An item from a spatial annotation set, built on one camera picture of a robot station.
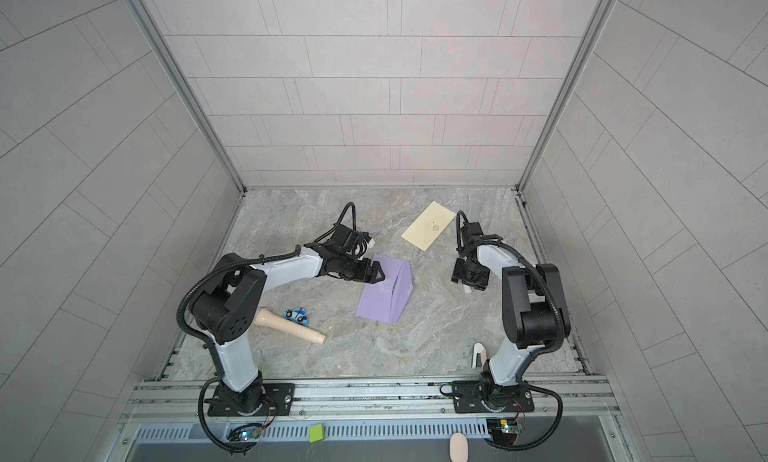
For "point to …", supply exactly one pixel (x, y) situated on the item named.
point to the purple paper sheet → (385, 300)
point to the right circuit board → (504, 431)
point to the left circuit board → (245, 433)
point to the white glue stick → (467, 289)
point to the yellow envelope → (427, 229)
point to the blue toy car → (298, 315)
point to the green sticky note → (316, 433)
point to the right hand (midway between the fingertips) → (462, 280)
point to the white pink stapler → (479, 355)
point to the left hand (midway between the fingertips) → (383, 271)
